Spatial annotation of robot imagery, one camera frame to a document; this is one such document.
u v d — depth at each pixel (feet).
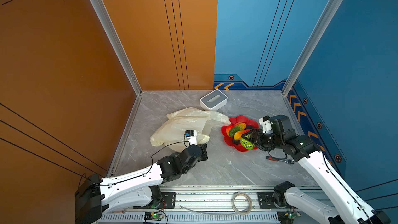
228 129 3.06
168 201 2.41
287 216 2.32
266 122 2.22
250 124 3.17
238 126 3.00
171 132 2.59
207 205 2.39
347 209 1.24
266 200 2.38
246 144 2.24
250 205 2.34
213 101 3.57
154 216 2.32
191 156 1.78
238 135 2.84
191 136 2.20
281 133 1.73
